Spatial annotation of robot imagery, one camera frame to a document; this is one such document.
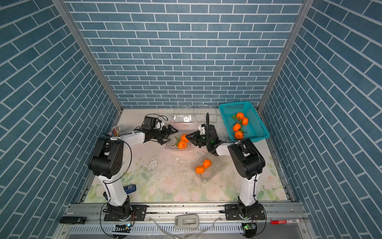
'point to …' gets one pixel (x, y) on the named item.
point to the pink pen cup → (115, 131)
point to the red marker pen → (276, 222)
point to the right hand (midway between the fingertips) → (186, 137)
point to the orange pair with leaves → (240, 115)
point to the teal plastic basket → (255, 130)
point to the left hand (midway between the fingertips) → (178, 135)
